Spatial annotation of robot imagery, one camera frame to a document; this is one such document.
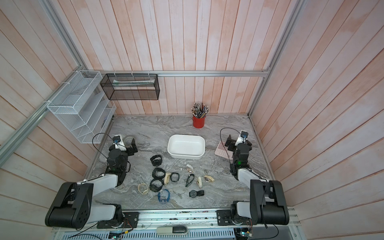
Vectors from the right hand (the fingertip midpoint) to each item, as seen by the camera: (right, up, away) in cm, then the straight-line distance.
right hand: (237, 135), depth 88 cm
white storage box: (-33, -8, +13) cm, 36 cm away
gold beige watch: (-18, -26, 0) cm, 31 cm away
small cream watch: (-24, -26, -8) cm, 36 cm away
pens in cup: (-22, +16, +11) cm, 29 cm away
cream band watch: (-53, -31, -7) cm, 62 cm away
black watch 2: (-48, -21, 0) cm, 52 cm away
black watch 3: (-48, -29, -8) cm, 57 cm away
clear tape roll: (-61, -3, -12) cm, 63 cm away
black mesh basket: (-71, +34, +16) cm, 80 cm away
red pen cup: (-22, +8, +25) cm, 34 cm away
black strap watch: (-28, -26, -1) cm, 38 cm away
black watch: (-49, -15, +2) cm, 52 cm away
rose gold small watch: (-29, -20, -2) cm, 35 cm away
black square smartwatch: (-38, -25, 0) cm, 46 cm away
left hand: (-67, -4, 0) cm, 67 cm away
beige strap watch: (-42, -25, -4) cm, 49 cm away
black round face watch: (-26, -32, -6) cm, 42 cm away
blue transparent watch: (-44, -34, -7) cm, 55 cm away
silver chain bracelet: (-36, -32, -6) cm, 49 cm away
